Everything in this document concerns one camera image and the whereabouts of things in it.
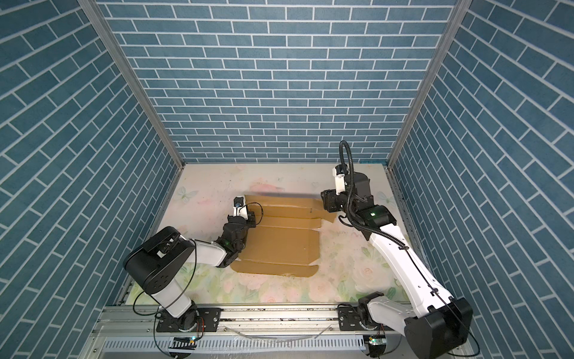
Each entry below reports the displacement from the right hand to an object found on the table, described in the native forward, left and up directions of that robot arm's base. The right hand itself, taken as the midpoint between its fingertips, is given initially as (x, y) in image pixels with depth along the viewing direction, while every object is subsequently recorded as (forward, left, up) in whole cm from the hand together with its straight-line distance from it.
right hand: (326, 190), depth 77 cm
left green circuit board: (-45, +44, -28) cm, 69 cm away
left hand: (+2, +31, -14) cm, 34 cm away
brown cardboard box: (-7, +15, -27) cm, 32 cm away
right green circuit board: (-39, -19, -31) cm, 53 cm away
